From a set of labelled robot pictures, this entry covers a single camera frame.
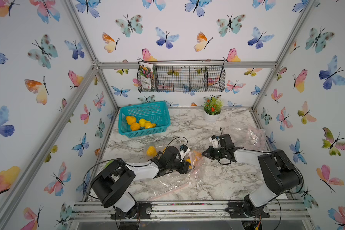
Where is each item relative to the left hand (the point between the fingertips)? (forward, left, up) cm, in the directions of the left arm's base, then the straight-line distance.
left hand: (193, 166), depth 83 cm
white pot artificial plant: (+38, -16, +11) cm, 43 cm away
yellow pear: (+30, +38, -1) cm, 49 cm away
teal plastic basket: (+47, +25, -5) cm, 54 cm away
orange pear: (+37, +43, -1) cm, 56 cm away
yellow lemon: (+31, +29, 0) cm, 43 cm away
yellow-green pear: (+33, +34, 0) cm, 48 cm away
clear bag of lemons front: (+2, -2, +2) cm, 3 cm away
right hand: (+10, -8, -2) cm, 12 cm away
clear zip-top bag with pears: (+23, -40, -5) cm, 46 cm away
